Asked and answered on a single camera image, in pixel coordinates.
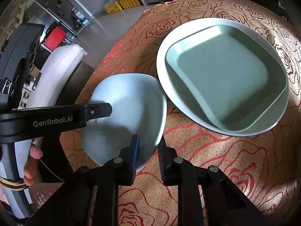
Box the pale blue teardrop dish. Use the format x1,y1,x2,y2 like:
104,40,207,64
81,73,167,170

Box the green square plate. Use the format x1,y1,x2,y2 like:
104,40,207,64
165,25,287,133

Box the person's left hand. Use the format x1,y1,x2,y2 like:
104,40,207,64
24,143,43,186

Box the white cushioned chair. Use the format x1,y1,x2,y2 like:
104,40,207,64
26,44,94,108

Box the large white round plate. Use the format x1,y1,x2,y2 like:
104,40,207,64
157,18,289,137

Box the red folding chair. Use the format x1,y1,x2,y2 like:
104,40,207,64
43,26,67,51

